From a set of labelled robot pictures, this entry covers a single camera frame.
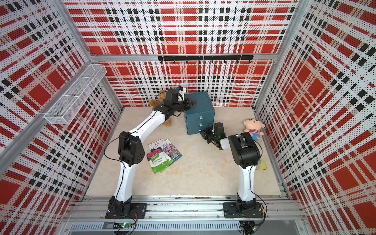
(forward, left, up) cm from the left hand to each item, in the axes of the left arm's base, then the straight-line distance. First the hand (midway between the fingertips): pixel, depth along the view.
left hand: (198, 103), depth 91 cm
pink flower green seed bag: (-28, +26, -22) cm, 44 cm away
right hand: (-7, -1, -19) cm, 20 cm away
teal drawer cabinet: (-6, -2, -5) cm, 8 cm away
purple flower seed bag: (-20, +20, -22) cm, 36 cm away
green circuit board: (-62, +36, -22) cm, 75 cm away
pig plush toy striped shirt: (-6, -39, -17) cm, 43 cm away
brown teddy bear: (+20, +29, -12) cm, 37 cm away
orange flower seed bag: (-19, +28, -22) cm, 41 cm away
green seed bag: (-27, +19, -22) cm, 40 cm away
